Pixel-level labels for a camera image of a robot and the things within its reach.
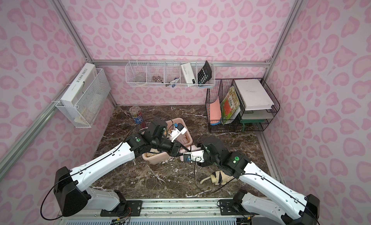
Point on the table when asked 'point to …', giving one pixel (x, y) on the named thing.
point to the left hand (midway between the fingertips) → (188, 151)
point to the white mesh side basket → (83, 115)
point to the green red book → (230, 106)
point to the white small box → (189, 73)
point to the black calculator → (205, 74)
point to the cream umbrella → (220, 178)
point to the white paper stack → (255, 95)
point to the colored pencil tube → (137, 116)
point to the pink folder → (215, 110)
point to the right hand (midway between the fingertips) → (197, 146)
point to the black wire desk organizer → (246, 121)
